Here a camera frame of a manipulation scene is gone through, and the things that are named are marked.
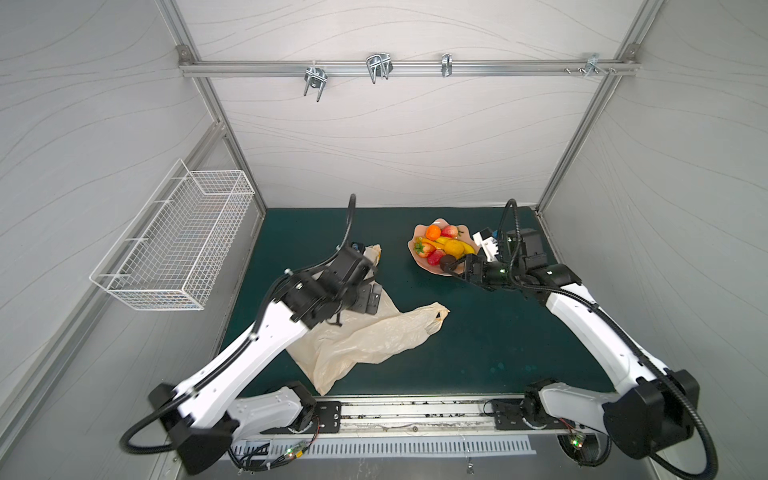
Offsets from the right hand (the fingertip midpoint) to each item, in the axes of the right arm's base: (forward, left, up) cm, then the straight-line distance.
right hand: (460, 265), depth 77 cm
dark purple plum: (+16, -1, -23) cm, 28 cm away
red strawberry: (+18, +8, -17) cm, 26 cm away
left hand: (-8, +24, +1) cm, 26 cm away
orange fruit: (+25, +5, -16) cm, 30 cm away
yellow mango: (+18, -2, -16) cm, 24 cm away
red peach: (+25, -1, -16) cm, 30 cm away
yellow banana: (+21, +2, -19) cm, 28 cm away
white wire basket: (-7, +69, +10) cm, 70 cm away
